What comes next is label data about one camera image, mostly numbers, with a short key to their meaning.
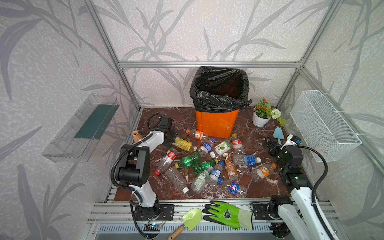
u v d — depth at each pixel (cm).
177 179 83
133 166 48
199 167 83
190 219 72
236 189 76
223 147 94
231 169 83
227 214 72
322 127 64
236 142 94
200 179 79
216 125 105
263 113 102
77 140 63
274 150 69
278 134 104
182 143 93
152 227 72
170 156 88
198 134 99
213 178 81
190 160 93
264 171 82
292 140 66
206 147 93
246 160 87
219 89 102
